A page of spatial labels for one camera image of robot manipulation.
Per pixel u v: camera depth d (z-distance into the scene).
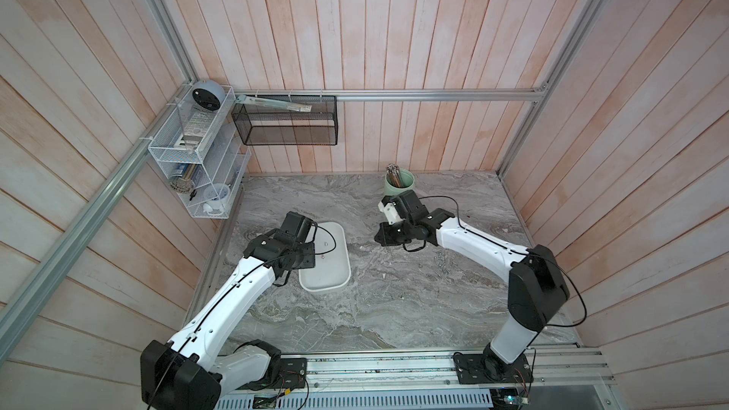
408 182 1.01
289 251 0.54
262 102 0.92
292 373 0.73
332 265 0.91
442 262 0.95
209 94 0.80
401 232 0.73
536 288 0.46
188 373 0.37
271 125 1.06
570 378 0.73
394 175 0.98
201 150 0.72
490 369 0.65
